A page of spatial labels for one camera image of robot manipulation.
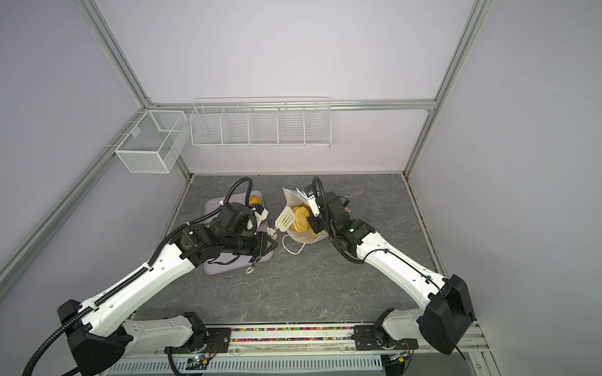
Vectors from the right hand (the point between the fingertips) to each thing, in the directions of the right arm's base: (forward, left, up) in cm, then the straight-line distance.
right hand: (316, 208), depth 79 cm
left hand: (-15, +13, 0) cm, 20 cm away
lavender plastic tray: (-24, +25, +8) cm, 35 cm away
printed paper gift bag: (+5, +8, -2) cm, 10 cm away
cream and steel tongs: (-6, +11, +1) cm, 13 cm away
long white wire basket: (+46, +7, +4) cm, 46 cm away
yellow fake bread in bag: (-2, +5, -6) cm, 8 cm away
